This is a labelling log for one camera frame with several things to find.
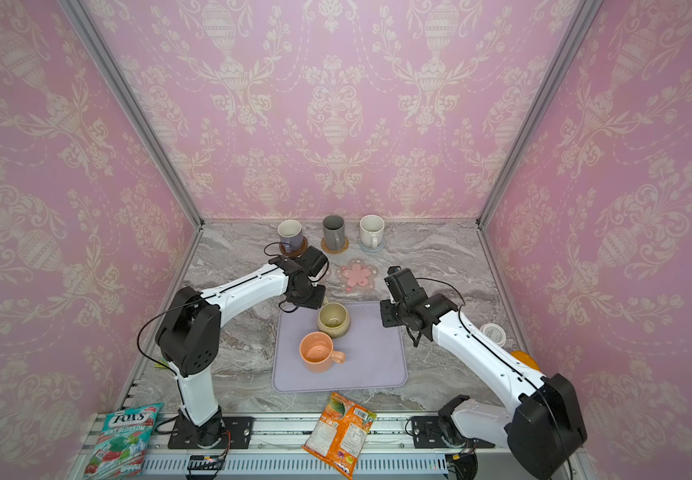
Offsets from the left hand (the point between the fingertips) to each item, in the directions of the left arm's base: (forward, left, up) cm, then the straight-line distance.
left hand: (318, 304), depth 91 cm
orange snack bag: (-34, -8, -3) cm, 35 cm away
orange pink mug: (-13, -1, -5) cm, 14 cm away
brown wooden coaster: (+27, +9, -6) cm, 29 cm away
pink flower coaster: (+15, -12, -6) cm, 20 cm away
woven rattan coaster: (+22, -4, -1) cm, 23 cm away
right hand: (-5, -21, +7) cm, 23 cm away
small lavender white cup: (+26, +12, +2) cm, 28 cm away
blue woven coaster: (+26, -17, -5) cm, 32 cm away
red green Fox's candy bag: (-37, +44, -4) cm, 57 cm away
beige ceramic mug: (-3, -5, -4) cm, 7 cm away
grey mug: (+26, -4, +6) cm, 27 cm away
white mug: (+28, -17, +3) cm, 33 cm away
